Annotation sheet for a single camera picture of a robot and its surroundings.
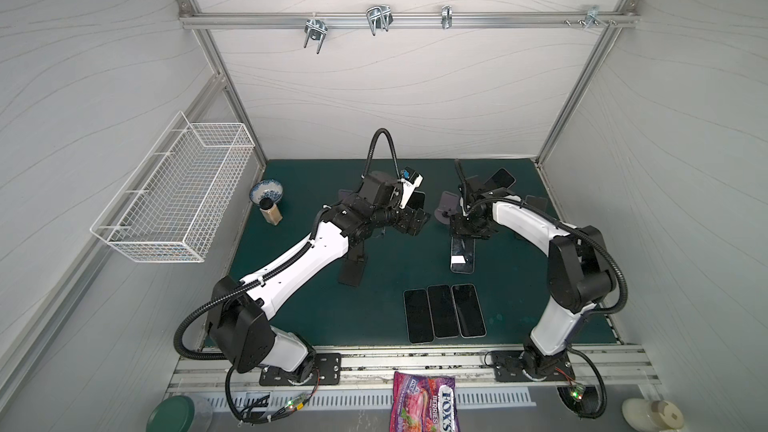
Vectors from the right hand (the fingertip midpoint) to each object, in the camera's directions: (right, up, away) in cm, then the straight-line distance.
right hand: (465, 225), depth 93 cm
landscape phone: (-15, +8, +6) cm, 18 cm away
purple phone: (-9, -22, -11) cm, 27 cm away
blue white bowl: (-70, +12, +15) cm, 72 cm away
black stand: (-36, -13, -2) cm, 38 cm away
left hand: (-15, +8, -17) cm, 24 cm away
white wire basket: (-74, +8, -24) cm, 78 cm away
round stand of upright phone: (-4, +5, +7) cm, 10 cm away
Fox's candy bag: (-16, -38, -26) cm, 48 cm away
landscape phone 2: (-16, -24, -11) cm, 31 cm away
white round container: (+32, -36, -32) cm, 57 cm away
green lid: (-67, -34, -34) cm, 83 cm away
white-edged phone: (-2, -22, -11) cm, 25 cm away
